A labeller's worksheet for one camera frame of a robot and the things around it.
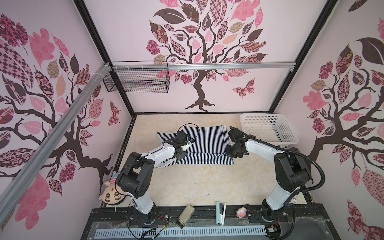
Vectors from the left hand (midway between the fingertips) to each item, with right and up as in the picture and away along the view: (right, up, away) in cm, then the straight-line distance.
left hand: (178, 151), depth 94 cm
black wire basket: (-18, +49, 0) cm, 52 cm away
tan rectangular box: (+7, -27, -23) cm, 36 cm away
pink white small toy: (+34, -26, -23) cm, 48 cm away
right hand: (+32, -1, -1) cm, 32 cm away
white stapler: (+24, -27, -22) cm, 42 cm away
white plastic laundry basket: (+71, +15, +16) cm, 74 cm away
